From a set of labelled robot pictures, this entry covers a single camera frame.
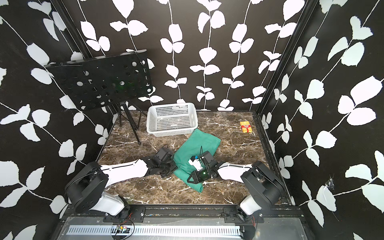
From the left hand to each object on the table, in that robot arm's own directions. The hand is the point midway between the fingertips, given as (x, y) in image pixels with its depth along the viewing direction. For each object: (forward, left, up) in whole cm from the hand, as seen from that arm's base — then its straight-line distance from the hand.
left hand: (179, 165), depth 87 cm
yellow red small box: (+30, -49, -3) cm, 57 cm away
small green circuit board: (-30, +27, -4) cm, 40 cm away
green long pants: (+14, -6, -2) cm, 15 cm away
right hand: (-8, -5, 0) cm, 10 cm away
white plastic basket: (+39, +7, -3) cm, 40 cm away
